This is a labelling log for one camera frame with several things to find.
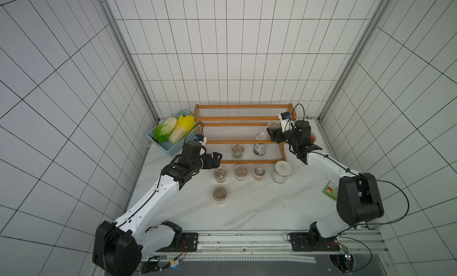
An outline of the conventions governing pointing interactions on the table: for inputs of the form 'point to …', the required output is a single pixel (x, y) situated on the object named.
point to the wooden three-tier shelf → (246, 134)
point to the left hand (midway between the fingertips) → (209, 159)
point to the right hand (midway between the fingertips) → (267, 125)
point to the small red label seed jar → (259, 172)
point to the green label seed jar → (237, 150)
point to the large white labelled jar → (282, 169)
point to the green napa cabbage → (162, 132)
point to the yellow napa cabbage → (184, 125)
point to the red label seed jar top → (240, 172)
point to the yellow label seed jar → (219, 175)
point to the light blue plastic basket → (184, 112)
